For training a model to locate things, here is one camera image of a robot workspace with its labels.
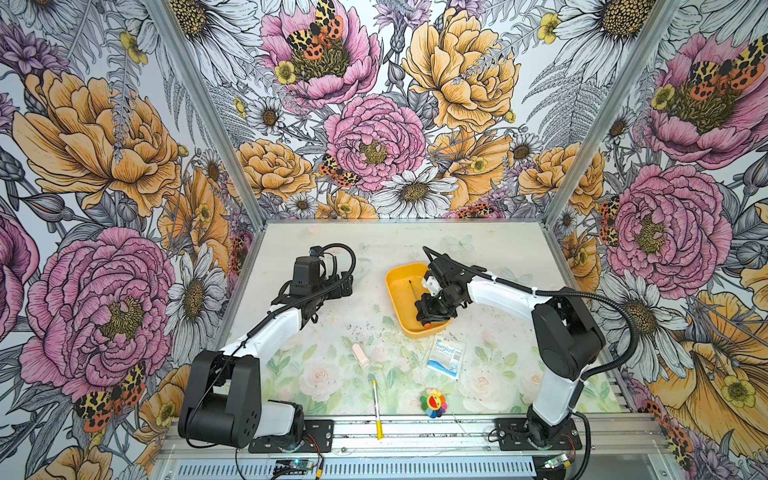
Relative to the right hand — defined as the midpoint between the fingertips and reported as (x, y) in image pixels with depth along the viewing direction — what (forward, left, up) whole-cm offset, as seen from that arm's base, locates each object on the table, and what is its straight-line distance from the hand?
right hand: (425, 325), depth 88 cm
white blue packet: (-7, -6, -5) cm, 11 cm away
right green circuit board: (-33, -28, -6) cm, 43 cm away
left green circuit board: (-32, +31, -4) cm, 45 cm away
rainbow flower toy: (-20, -1, -4) cm, 20 cm away
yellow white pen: (-24, +13, -5) cm, 28 cm away
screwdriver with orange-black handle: (-1, -1, +1) cm, 1 cm away
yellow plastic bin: (+16, +5, -4) cm, 17 cm away
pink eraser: (-7, +19, -2) cm, 20 cm away
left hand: (+10, +25, +6) cm, 28 cm away
